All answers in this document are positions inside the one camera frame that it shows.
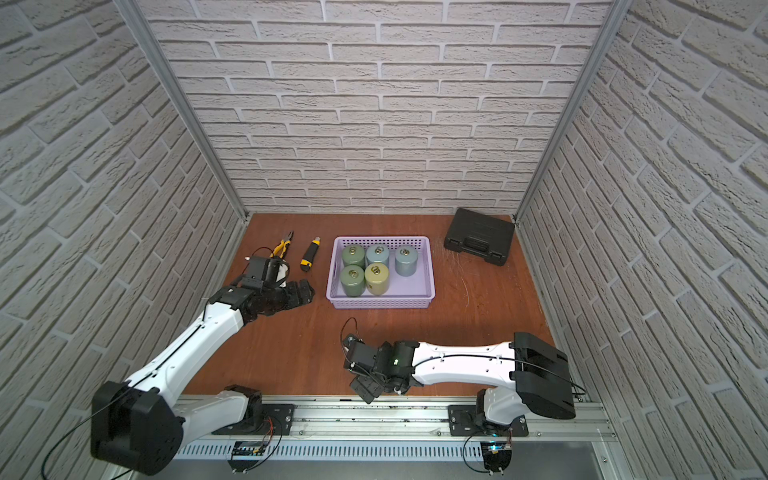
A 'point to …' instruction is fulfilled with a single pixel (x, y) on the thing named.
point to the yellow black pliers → (283, 244)
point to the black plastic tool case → (481, 234)
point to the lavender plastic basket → (414, 292)
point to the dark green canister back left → (353, 254)
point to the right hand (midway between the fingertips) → (374, 371)
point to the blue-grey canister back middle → (377, 253)
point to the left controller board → (246, 448)
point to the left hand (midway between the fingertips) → (306, 290)
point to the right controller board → (496, 455)
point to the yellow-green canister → (377, 278)
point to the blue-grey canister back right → (406, 261)
